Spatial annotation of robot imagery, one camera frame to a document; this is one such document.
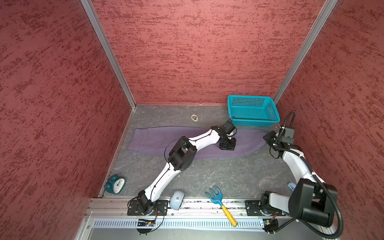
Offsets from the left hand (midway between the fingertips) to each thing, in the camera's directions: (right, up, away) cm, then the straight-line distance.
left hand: (234, 150), depth 93 cm
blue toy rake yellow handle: (-13, -21, -17) cm, 30 cm away
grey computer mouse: (-33, -18, -25) cm, 45 cm away
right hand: (+16, +9, -5) cm, 20 cm away
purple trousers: (-52, +6, +9) cm, 53 cm away
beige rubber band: (-26, +20, +17) cm, 37 cm away
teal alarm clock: (-67, -14, -17) cm, 71 cm away
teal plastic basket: (+21, +27, +25) cm, 43 cm away
